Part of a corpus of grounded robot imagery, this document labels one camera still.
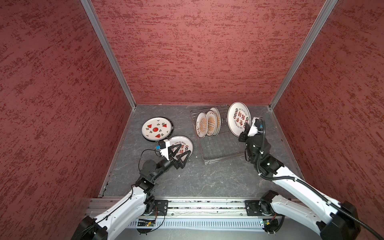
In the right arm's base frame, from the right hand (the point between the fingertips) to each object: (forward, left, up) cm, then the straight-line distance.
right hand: (244, 126), depth 75 cm
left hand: (-9, +30, -7) cm, 32 cm away
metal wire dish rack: (+4, +6, -26) cm, 27 cm away
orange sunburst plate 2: (+15, +13, -14) cm, 24 cm away
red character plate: (+7, +2, 0) cm, 7 cm away
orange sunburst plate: (+15, +21, -17) cm, 31 cm away
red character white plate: (+6, +32, -26) cm, 41 cm away
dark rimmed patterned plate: (+17, +52, -23) cm, 60 cm away
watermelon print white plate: (+17, +52, -23) cm, 60 cm away
